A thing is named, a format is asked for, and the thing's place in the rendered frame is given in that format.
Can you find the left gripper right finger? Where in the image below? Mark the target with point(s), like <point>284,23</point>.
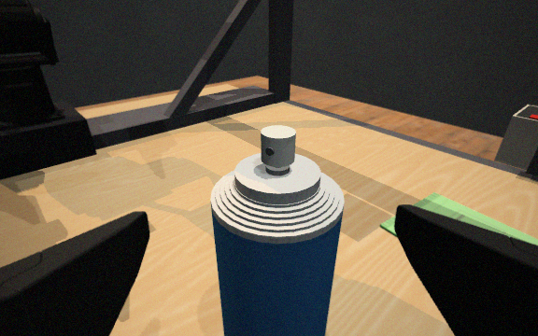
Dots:
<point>483,283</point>

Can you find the black diagonal bar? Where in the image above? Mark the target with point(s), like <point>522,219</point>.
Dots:
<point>280,43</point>

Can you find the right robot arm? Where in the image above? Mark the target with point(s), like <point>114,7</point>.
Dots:
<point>24,96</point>

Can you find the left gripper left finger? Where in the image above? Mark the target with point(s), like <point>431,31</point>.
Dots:
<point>77,287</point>

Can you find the green flat sheet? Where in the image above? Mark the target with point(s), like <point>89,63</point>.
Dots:
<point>442,205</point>

